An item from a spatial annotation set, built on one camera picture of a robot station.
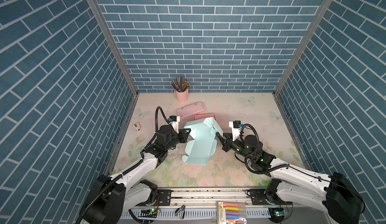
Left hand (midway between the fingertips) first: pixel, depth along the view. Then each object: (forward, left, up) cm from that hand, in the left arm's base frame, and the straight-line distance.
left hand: (192, 130), depth 82 cm
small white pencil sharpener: (+12, +37, -14) cm, 41 cm away
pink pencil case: (+22, +4, -13) cm, 26 cm away
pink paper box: (+19, -7, -13) cm, 24 cm away
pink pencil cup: (+35, +8, -10) cm, 37 cm away
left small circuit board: (-35, +21, -17) cm, 44 cm away
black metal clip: (-34, +4, -15) cm, 37 cm away
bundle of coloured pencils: (+42, +9, -3) cm, 43 cm away
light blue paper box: (-9, -4, -6) cm, 11 cm away
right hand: (-5, -12, +6) cm, 14 cm away
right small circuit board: (-37, -40, -15) cm, 57 cm away
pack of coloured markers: (-36, -19, -13) cm, 43 cm away
